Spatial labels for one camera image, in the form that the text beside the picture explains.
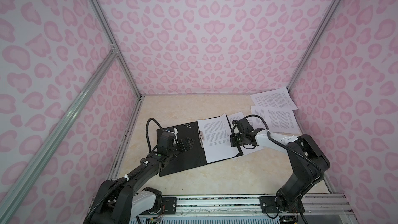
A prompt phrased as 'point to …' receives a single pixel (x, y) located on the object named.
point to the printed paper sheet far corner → (279, 98)
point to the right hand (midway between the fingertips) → (231, 140)
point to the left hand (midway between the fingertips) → (189, 141)
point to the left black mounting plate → (170, 205)
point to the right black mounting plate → (268, 205)
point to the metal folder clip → (201, 137)
